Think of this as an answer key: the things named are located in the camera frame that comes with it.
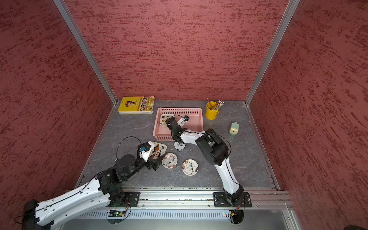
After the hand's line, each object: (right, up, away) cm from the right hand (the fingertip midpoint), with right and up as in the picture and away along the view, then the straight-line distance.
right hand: (171, 124), depth 101 cm
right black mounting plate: (+30, -39, -27) cm, 56 cm away
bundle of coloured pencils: (+35, +15, -3) cm, 38 cm away
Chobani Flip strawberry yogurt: (-6, +5, +3) cm, 8 cm away
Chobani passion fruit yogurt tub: (+14, -24, -20) cm, 34 cm away
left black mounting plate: (-17, -38, -27) cm, 49 cm away
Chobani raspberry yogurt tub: (+2, -21, -18) cm, 27 cm away
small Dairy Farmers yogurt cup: (+7, -13, -13) cm, 20 cm away
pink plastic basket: (+17, 0, +4) cm, 18 cm away
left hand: (-4, -13, -26) cm, 30 cm away
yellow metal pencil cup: (+29, +7, +4) cm, 31 cm away
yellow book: (-30, +15, +13) cm, 35 cm away
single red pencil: (+28, +17, +5) cm, 33 cm away
